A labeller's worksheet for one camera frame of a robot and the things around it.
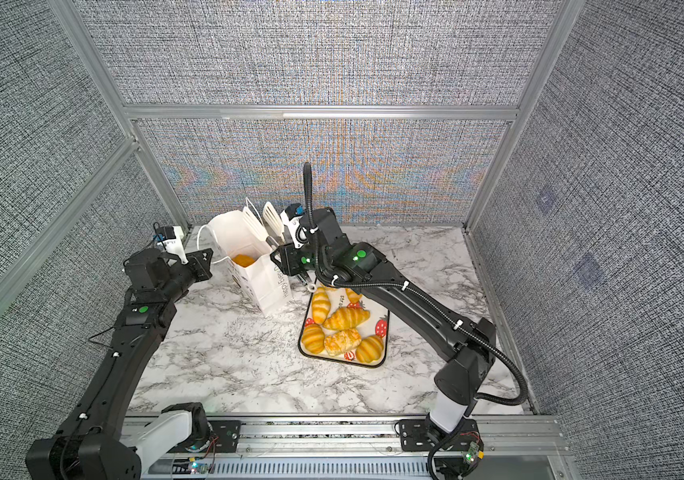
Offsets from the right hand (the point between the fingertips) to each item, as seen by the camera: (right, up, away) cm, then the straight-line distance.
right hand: (278, 251), depth 71 cm
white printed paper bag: (-18, +4, +18) cm, 26 cm away
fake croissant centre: (+16, -20, +19) cm, 32 cm away
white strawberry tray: (+26, -22, +22) cm, 41 cm away
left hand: (-18, 0, +6) cm, 19 cm away
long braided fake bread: (-17, -3, +27) cm, 32 cm away
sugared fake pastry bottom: (+15, -26, +15) cm, 33 cm away
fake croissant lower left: (+7, -25, +15) cm, 30 cm away
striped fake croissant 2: (+9, -17, +23) cm, 29 cm away
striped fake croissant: (+19, -14, +25) cm, 34 cm away
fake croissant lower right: (+23, -27, +13) cm, 38 cm away
